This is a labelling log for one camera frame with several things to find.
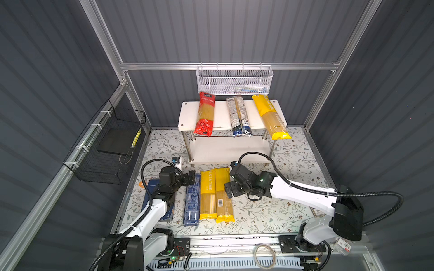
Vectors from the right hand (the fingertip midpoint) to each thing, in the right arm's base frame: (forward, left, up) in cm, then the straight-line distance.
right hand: (233, 186), depth 80 cm
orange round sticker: (+7, +51, -12) cm, 53 cm away
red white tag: (-23, -48, -9) cm, 54 cm away
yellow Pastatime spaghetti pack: (-3, +13, -10) cm, 16 cm away
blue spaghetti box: (-10, +20, -9) cm, 24 cm away
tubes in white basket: (+47, -8, +23) cm, 53 cm away
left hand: (+8, +23, 0) cm, 25 cm away
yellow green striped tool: (+16, +46, +16) cm, 51 cm away
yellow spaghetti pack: (-9, +4, -9) cm, 13 cm away
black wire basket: (+7, +57, +17) cm, 60 cm away
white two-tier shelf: (+30, +5, -7) cm, 31 cm away
